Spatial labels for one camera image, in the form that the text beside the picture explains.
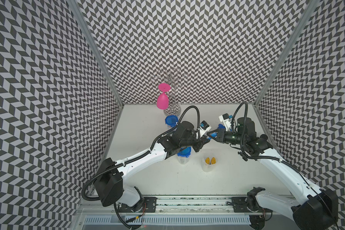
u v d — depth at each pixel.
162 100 0.89
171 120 0.95
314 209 0.37
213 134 0.70
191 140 0.63
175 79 1.05
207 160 0.77
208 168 0.82
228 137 0.64
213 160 0.77
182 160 0.83
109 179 0.40
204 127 0.62
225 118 0.68
